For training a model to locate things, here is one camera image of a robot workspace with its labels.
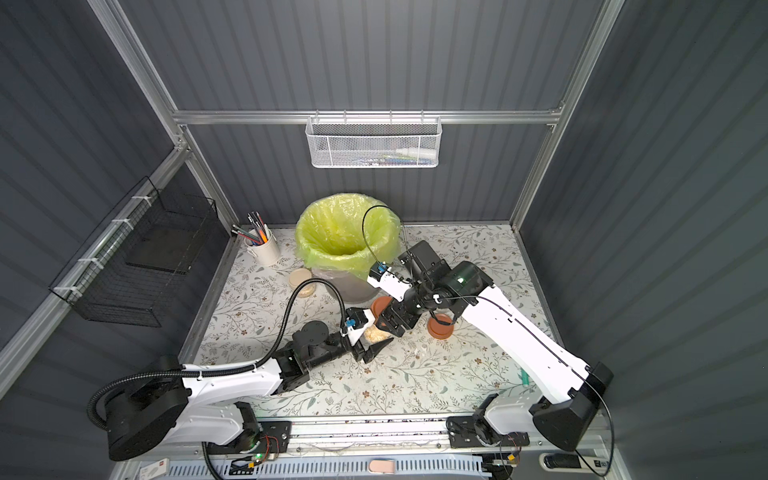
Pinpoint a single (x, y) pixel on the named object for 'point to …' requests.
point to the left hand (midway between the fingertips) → (386, 329)
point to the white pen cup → (267, 253)
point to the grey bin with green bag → (342, 236)
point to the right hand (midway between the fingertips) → (392, 311)
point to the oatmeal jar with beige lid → (298, 275)
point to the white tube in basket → (416, 152)
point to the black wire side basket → (131, 269)
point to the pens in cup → (259, 235)
